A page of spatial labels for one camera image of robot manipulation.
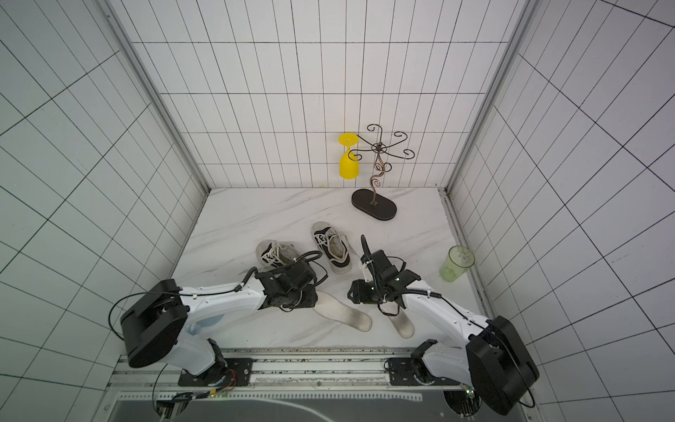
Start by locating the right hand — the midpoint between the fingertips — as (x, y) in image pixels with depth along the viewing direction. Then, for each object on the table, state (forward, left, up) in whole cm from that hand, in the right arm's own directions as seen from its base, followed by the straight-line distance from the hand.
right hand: (353, 289), depth 84 cm
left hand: (-4, +15, -3) cm, 16 cm away
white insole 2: (-6, -15, -6) cm, 18 cm away
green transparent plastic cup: (+8, -33, +7) cm, 34 cm away
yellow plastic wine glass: (+42, +3, +18) cm, 46 cm away
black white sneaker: (+9, +27, +4) cm, 29 cm away
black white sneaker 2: (+18, +7, -3) cm, 19 cm away
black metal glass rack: (+44, -4, -5) cm, 44 cm away
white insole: (-4, +8, -5) cm, 10 cm away
